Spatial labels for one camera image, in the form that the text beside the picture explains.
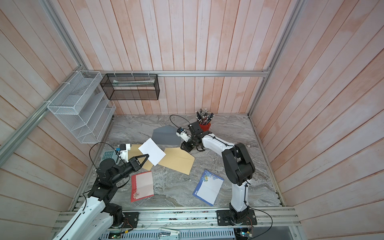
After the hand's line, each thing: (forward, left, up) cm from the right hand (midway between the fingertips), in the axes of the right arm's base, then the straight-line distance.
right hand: (183, 144), depth 95 cm
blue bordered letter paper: (-25, -15, -7) cm, 30 cm away
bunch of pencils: (+15, -13, +11) cm, 23 cm away
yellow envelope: (-7, +4, -7) cm, 10 cm away
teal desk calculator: (-6, +48, -3) cm, 48 cm away
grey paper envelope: (+13, +14, -7) cm, 20 cm away
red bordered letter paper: (-13, +14, +13) cm, 23 cm away
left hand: (-17, +16, +14) cm, 27 cm away
